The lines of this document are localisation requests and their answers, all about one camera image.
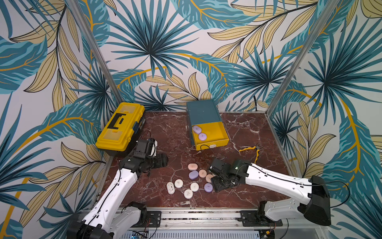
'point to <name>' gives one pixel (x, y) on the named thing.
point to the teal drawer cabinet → (201, 112)
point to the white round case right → (194, 186)
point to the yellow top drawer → (216, 136)
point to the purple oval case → (197, 129)
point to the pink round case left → (202, 173)
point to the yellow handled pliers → (257, 147)
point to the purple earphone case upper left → (193, 175)
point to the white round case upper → (178, 183)
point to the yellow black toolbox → (124, 130)
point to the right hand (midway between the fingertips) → (217, 185)
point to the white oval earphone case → (170, 187)
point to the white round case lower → (188, 193)
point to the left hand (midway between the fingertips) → (161, 162)
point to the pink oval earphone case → (192, 167)
